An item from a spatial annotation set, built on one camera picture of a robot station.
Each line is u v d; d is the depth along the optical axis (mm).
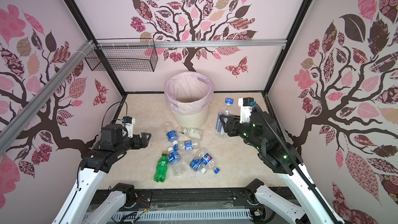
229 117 571
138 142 644
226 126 539
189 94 1035
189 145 855
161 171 777
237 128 519
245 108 519
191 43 921
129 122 646
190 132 923
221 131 589
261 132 416
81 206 416
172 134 914
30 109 560
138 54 948
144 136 661
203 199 757
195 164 794
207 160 812
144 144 657
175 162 798
